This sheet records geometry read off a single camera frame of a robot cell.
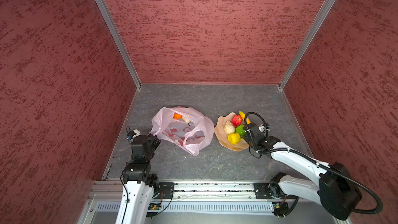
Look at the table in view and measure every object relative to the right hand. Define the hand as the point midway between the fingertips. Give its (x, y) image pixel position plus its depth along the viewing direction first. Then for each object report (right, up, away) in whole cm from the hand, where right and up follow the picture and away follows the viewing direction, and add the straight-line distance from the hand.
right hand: (244, 138), depth 87 cm
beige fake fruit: (-8, +6, +3) cm, 11 cm away
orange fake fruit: (-41, +12, +8) cm, 43 cm away
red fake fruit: (-4, +10, +3) cm, 11 cm away
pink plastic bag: (-35, +5, +10) cm, 37 cm away
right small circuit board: (+11, -28, -15) cm, 34 cm away
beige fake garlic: (-35, +9, +11) cm, 38 cm away
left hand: (-48, +2, -7) cm, 48 cm away
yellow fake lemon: (-6, 0, -1) cm, 6 cm away
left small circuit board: (-47, -28, -16) cm, 57 cm away
